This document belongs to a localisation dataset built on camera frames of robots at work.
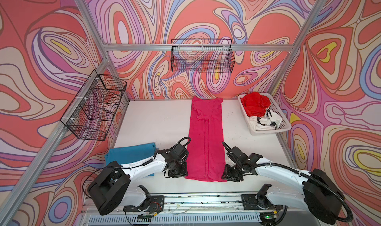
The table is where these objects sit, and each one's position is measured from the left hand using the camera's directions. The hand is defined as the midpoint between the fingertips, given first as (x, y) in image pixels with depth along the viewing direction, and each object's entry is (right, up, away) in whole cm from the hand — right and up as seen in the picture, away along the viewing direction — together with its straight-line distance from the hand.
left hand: (189, 174), depth 81 cm
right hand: (+21, -4, -1) cm, 21 cm away
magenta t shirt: (+10, +9, +8) cm, 16 cm away
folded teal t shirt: (-39, +9, +6) cm, 41 cm away
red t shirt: (+48, +41, +24) cm, 67 cm away
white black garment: (+55, +28, +20) cm, 65 cm away
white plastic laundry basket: (+62, +27, +14) cm, 69 cm away
